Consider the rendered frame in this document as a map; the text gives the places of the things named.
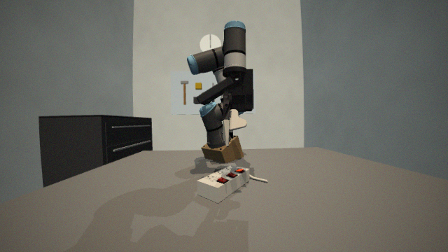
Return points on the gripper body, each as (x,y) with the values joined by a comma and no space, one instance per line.
(240,99)

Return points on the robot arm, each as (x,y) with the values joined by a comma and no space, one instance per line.
(231,54)

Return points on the white power strip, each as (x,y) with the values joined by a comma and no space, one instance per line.
(219,185)

